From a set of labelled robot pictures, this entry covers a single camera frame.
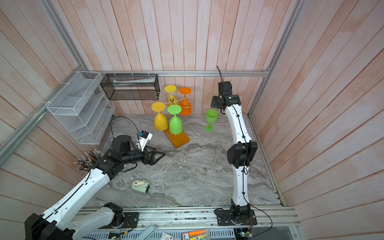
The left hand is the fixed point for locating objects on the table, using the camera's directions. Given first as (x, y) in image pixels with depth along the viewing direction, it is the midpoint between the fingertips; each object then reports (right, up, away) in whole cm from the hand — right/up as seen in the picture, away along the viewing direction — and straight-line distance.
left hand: (159, 154), depth 74 cm
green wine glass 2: (+7, +15, +9) cm, 19 cm away
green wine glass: (+30, +21, +25) cm, 44 cm away
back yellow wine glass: (+5, +29, +10) cm, 31 cm away
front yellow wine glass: (-1, +17, +10) cm, 20 cm away
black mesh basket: (-26, +43, +30) cm, 59 cm away
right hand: (+32, +30, +18) cm, 48 cm away
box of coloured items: (+20, -38, -4) cm, 43 cm away
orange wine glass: (+12, +28, +18) cm, 36 cm away
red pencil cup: (-38, -4, +1) cm, 38 cm away
